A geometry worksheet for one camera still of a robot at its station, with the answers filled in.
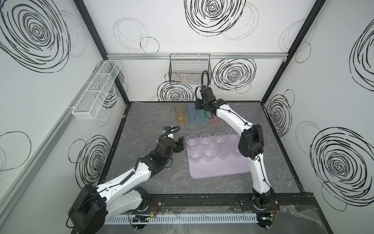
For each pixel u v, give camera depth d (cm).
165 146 58
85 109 71
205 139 95
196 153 88
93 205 39
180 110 97
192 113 102
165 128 69
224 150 89
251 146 59
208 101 75
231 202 76
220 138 91
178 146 71
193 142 94
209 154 90
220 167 86
